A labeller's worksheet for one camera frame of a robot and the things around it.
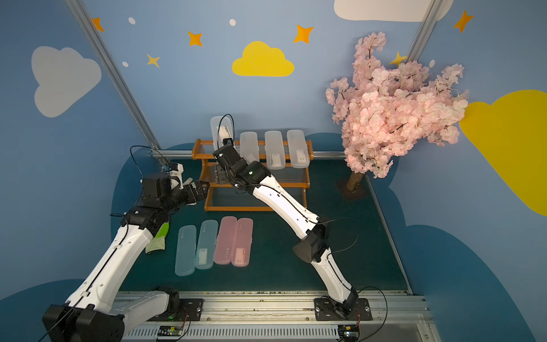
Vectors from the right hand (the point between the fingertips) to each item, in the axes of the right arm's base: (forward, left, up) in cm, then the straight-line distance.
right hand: (228, 167), depth 78 cm
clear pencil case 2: (+10, -17, 0) cm, 20 cm away
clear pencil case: (+12, -6, 0) cm, 14 cm away
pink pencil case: (-16, +3, -29) cm, 33 cm away
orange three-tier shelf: (+6, +10, -30) cm, 33 cm away
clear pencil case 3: (+9, -27, -1) cm, 28 cm away
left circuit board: (-49, +16, -31) cm, 60 cm away
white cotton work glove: (-15, +9, +3) cm, 18 cm away
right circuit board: (-46, -46, -32) cm, 72 cm away
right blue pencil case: (-19, +11, -28) cm, 36 cm away
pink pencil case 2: (-17, -4, -30) cm, 35 cm away
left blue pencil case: (-24, +18, -29) cm, 42 cm away
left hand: (-6, +11, -3) cm, 13 cm away
